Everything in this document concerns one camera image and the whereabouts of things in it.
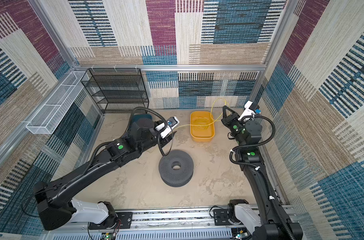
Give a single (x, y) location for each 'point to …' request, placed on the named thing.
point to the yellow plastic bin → (202, 126)
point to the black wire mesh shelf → (116, 90)
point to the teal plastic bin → (142, 120)
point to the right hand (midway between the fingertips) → (221, 108)
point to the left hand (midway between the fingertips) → (172, 124)
